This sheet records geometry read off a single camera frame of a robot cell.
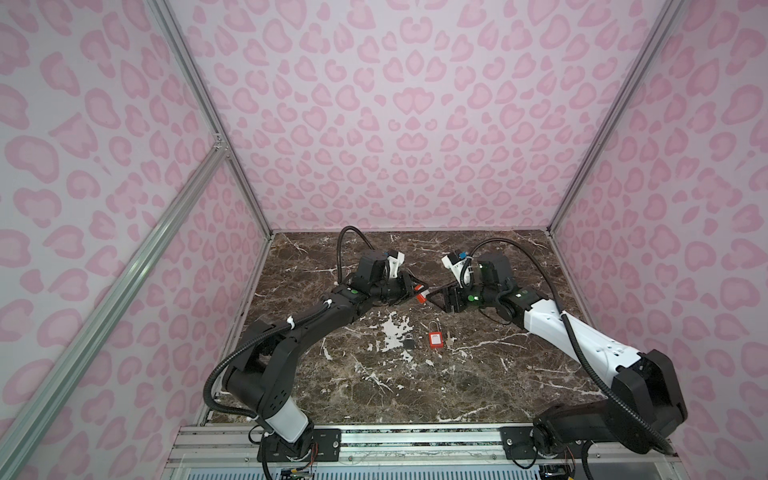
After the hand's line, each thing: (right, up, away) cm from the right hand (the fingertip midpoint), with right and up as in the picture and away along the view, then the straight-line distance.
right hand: (438, 291), depth 79 cm
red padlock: (-4, -1, 0) cm, 5 cm away
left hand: (-2, +2, +1) cm, 3 cm away
